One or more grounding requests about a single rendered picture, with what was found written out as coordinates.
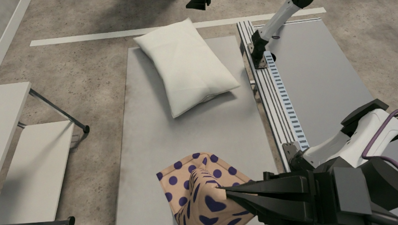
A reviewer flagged beige polka-dot pillowcase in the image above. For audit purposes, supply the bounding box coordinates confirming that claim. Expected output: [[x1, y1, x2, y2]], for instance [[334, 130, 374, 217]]
[[156, 152, 256, 225]]

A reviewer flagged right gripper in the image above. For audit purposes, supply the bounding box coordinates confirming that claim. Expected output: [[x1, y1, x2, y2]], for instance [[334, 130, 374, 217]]
[[186, 0, 211, 10]]

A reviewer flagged white pillow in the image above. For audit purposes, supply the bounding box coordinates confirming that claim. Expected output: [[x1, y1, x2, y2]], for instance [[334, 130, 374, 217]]
[[133, 17, 242, 118]]

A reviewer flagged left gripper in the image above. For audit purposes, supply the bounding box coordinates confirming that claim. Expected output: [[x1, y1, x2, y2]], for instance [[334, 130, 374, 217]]
[[216, 170, 324, 225]]

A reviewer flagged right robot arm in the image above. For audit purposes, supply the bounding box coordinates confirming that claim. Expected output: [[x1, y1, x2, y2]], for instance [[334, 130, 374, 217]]
[[247, 0, 313, 69]]

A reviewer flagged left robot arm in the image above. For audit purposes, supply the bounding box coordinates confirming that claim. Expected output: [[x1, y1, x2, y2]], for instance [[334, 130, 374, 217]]
[[282, 99, 398, 225]]

